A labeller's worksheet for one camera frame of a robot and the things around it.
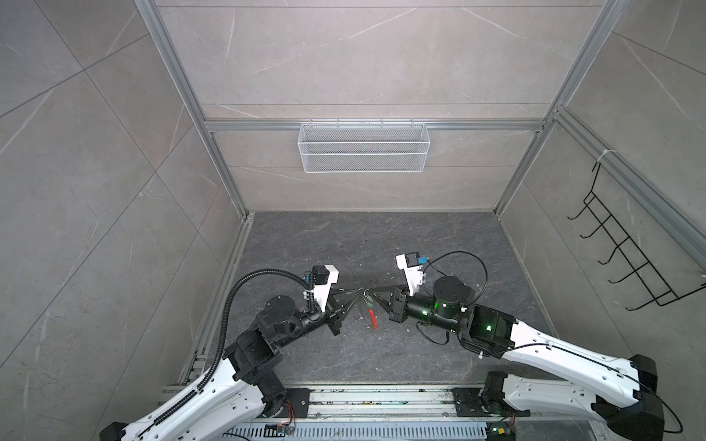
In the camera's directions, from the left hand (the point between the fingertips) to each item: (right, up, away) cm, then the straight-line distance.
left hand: (360, 287), depth 60 cm
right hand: (+2, -1, +2) cm, 3 cm away
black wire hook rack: (+67, 0, +1) cm, 67 cm away
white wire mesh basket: (+1, +44, +41) cm, 60 cm away
